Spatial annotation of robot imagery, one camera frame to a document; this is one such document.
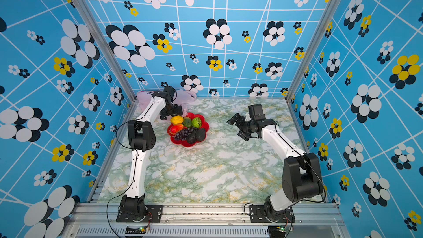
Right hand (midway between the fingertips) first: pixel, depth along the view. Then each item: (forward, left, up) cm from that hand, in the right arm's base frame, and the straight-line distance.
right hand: (233, 126), depth 87 cm
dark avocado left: (-2, +24, -9) cm, 26 cm away
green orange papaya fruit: (+7, +27, -6) cm, 28 cm away
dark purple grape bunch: (-1, +29, -8) cm, 30 cm away
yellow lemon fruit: (+9, +34, -6) cm, 35 cm away
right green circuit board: (-44, -17, -15) cm, 50 cm away
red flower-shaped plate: (+7, +17, -9) cm, 21 cm away
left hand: (+17, +36, -11) cm, 41 cm away
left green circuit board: (-45, +41, -14) cm, 63 cm away
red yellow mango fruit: (+2, +33, -6) cm, 34 cm away
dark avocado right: (0, +19, -8) cm, 20 cm away
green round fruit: (+8, +22, -8) cm, 25 cm away
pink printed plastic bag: (+31, +34, -8) cm, 46 cm away
